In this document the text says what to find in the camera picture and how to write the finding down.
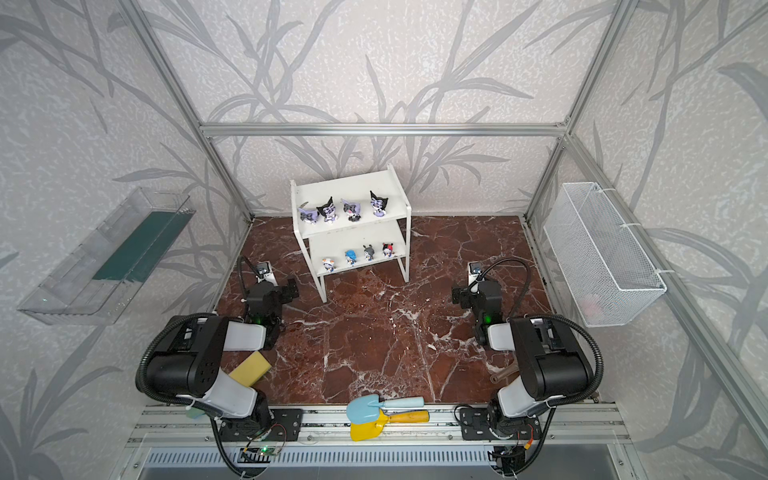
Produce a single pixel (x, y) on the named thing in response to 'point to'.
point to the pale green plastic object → (194, 412)
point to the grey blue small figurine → (368, 252)
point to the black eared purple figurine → (307, 215)
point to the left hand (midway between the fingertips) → (279, 267)
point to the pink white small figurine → (328, 264)
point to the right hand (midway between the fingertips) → (471, 270)
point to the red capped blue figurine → (387, 250)
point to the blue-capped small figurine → (351, 257)
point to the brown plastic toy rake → (506, 376)
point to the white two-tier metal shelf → (385, 217)
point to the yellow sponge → (251, 370)
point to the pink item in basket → (590, 308)
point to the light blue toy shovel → (366, 408)
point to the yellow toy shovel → (371, 430)
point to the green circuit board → (268, 451)
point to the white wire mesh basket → (608, 278)
